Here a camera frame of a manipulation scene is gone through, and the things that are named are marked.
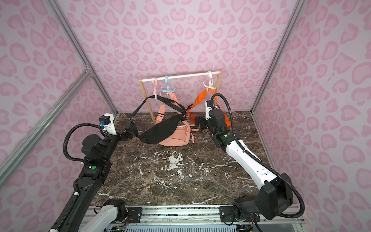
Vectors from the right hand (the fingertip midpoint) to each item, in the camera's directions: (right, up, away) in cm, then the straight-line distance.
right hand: (204, 114), depth 79 cm
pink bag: (-13, -15, +22) cm, 30 cm away
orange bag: (-6, 0, +28) cm, 29 cm away
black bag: (-25, -10, +12) cm, 29 cm away
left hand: (-39, -3, -10) cm, 41 cm away
